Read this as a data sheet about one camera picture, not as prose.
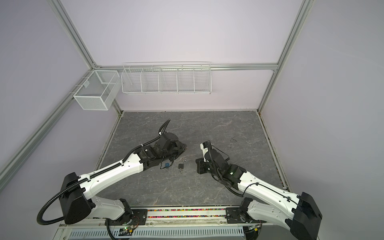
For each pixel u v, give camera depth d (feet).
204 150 2.27
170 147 1.90
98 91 3.16
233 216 2.43
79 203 1.28
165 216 2.47
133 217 2.40
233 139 3.44
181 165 3.00
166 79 3.25
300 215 1.29
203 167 2.20
